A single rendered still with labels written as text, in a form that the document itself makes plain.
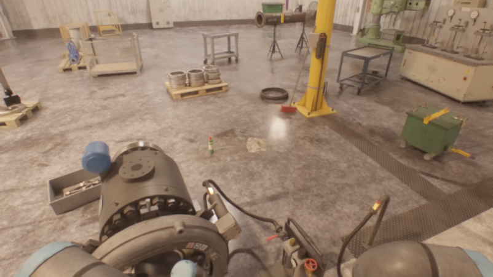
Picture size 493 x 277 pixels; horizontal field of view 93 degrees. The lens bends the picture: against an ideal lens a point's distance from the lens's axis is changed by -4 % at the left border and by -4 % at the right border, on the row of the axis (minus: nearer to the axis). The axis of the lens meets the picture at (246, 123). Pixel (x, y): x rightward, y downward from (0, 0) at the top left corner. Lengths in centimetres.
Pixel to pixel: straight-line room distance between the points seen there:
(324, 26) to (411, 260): 379
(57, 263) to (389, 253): 66
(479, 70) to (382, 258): 575
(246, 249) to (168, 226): 116
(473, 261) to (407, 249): 12
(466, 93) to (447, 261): 573
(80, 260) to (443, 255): 71
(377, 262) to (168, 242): 88
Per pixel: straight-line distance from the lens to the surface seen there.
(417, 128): 381
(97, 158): 177
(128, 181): 165
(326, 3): 415
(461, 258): 70
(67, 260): 60
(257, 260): 224
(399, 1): 1148
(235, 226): 140
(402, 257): 65
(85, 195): 301
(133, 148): 211
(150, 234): 123
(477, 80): 633
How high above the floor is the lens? 190
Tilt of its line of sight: 28 degrees down
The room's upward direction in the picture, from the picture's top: straight up
